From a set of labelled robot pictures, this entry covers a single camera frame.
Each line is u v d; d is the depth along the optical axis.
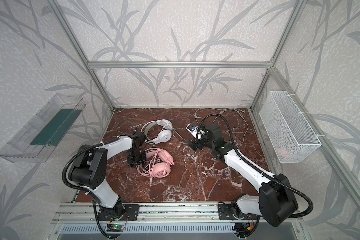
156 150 0.89
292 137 0.61
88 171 0.48
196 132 0.68
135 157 0.76
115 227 0.71
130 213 0.73
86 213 0.75
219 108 1.21
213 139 0.62
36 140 0.64
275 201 0.40
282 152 0.73
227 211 0.74
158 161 0.91
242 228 0.77
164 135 0.95
